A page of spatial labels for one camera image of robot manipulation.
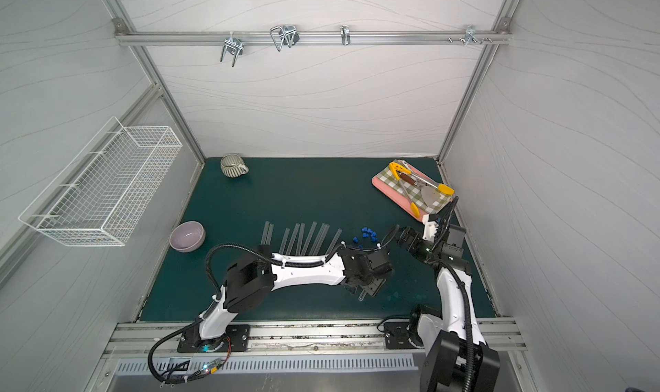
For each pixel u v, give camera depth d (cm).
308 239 93
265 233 95
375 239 93
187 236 92
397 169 114
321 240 93
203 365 69
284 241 93
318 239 93
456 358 40
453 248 64
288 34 76
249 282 48
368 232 96
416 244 73
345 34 78
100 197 68
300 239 94
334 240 93
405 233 73
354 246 67
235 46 80
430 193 107
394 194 108
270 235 95
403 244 74
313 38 80
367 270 64
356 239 93
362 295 81
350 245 67
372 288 73
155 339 75
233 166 109
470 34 76
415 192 107
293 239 93
